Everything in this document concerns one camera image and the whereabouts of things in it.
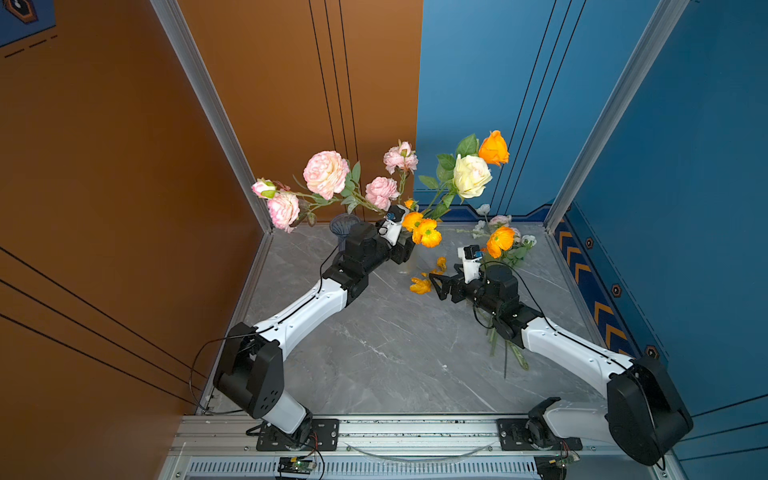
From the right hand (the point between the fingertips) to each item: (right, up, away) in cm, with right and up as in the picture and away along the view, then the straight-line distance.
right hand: (441, 270), depth 82 cm
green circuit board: (-37, -46, -11) cm, 60 cm away
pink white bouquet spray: (+36, +9, +31) cm, 48 cm away
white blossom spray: (+21, +15, +34) cm, 43 cm away
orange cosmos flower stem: (-4, -5, +5) cm, 8 cm away
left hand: (-9, +13, -4) cm, 16 cm away
